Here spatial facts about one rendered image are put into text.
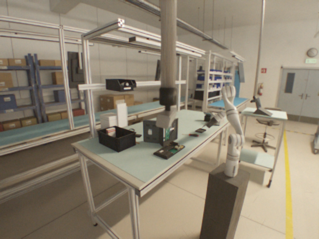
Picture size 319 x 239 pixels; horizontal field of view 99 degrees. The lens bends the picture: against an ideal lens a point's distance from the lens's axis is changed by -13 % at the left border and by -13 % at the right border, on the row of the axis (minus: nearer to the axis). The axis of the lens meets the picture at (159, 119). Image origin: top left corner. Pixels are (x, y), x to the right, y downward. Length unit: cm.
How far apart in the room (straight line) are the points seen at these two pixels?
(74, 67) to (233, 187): 256
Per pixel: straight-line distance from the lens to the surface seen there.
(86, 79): 153
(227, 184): 127
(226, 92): 137
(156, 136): 137
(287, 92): 766
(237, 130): 126
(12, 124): 443
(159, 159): 114
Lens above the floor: 157
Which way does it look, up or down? 15 degrees down
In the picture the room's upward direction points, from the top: straight up
